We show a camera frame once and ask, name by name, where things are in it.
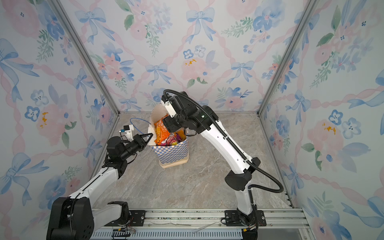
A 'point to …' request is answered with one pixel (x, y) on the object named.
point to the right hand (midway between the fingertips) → (169, 118)
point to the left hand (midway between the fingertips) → (153, 133)
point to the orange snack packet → (162, 132)
